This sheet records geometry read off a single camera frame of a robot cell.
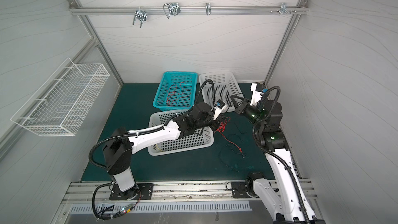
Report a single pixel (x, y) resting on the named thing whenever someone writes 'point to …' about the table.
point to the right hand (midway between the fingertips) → (234, 92)
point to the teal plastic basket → (170, 78)
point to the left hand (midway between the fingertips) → (227, 114)
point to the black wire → (237, 153)
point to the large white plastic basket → (178, 144)
